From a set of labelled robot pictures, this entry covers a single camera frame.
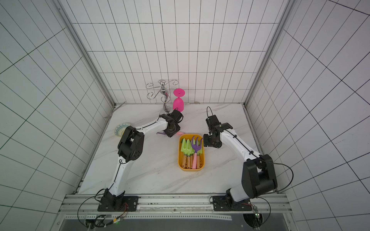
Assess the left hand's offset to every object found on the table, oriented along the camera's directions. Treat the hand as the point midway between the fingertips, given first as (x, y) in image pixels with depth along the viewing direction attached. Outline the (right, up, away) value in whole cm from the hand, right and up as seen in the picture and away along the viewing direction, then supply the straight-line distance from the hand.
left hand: (175, 132), depth 101 cm
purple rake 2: (+3, +1, -6) cm, 6 cm away
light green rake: (+7, -9, -13) cm, 18 cm away
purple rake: (+14, -7, -12) cm, 20 cm away
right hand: (+19, -4, -14) cm, 24 cm away
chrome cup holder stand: (-6, +24, -4) cm, 25 cm away
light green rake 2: (+10, -11, -13) cm, 20 cm away
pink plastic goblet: (+3, +21, -6) cm, 22 cm away
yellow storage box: (+10, -1, -8) cm, 13 cm away
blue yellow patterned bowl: (-40, +2, 0) cm, 40 cm away
